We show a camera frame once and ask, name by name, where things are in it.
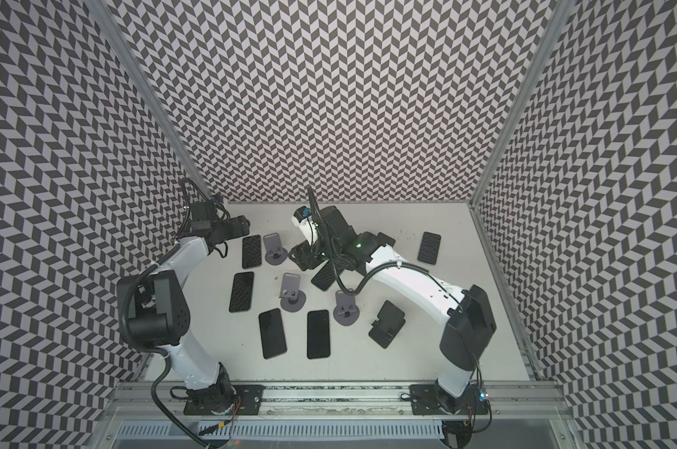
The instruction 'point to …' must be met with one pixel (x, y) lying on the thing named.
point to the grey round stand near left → (292, 298)
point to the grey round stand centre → (346, 312)
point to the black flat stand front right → (390, 323)
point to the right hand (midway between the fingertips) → (302, 253)
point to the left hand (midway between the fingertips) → (239, 225)
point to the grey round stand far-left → (275, 254)
